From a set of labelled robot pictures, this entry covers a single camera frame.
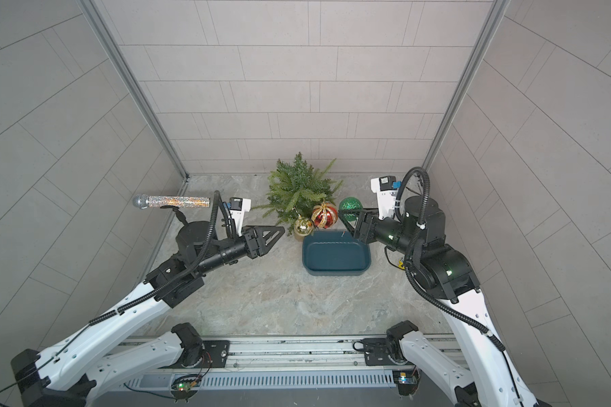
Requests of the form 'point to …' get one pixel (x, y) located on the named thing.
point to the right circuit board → (407, 381)
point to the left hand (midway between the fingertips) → (284, 232)
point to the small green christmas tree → (295, 189)
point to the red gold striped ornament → (324, 215)
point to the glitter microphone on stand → (142, 202)
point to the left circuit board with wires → (184, 387)
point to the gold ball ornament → (303, 225)
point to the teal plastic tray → (334, 253)
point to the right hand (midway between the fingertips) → (344, 215)
